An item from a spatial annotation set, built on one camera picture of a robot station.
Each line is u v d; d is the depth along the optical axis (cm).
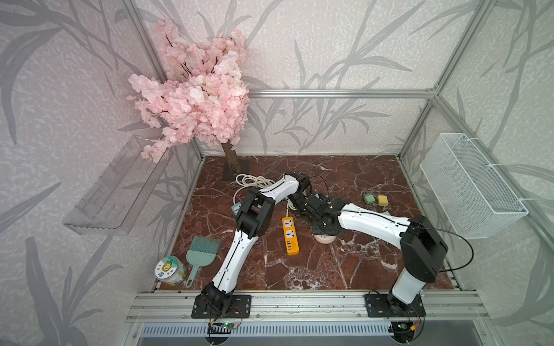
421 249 45
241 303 74
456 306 76
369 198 102
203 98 59
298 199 86
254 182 105
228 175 111
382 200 100
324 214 63
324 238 87
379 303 74
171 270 74
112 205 63
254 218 63
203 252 87
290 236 89
